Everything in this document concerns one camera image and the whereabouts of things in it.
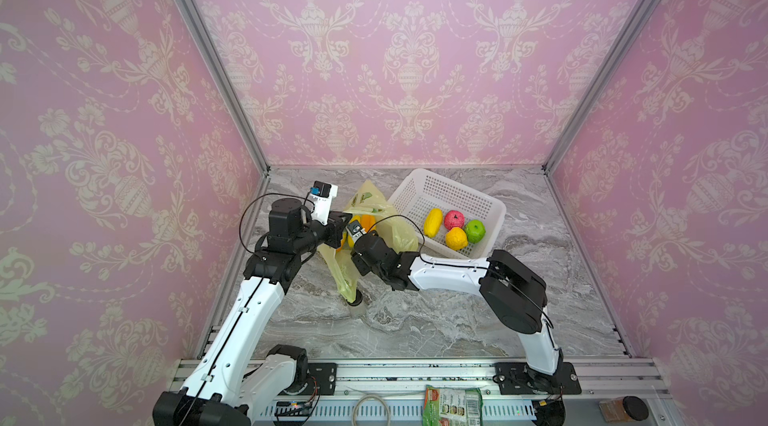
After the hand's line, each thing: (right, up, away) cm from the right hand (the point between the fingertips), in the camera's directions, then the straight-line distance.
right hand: (360, 245), depth 89 cm
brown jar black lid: (+59, -30, -26) cm, 71 cm away
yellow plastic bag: (+4, +11, -14) cm, 18 cm away
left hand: (0, +10, -15) cm, 18 cm away
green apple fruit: (+36, +4, +6) cm, 37 cm away
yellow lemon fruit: (+23, +6, +9) cm, 26 cm away
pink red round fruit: (+30, +7, +10) cm, 33 cm away
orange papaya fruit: (+3, +8, -9) cm, 13 cm away
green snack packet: (+23, -34, -20) cm, 46 cm away
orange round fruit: (+30, +1, +4) cm, 30 cm away
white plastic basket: (+23, +17, +20) cm, 35 cm away
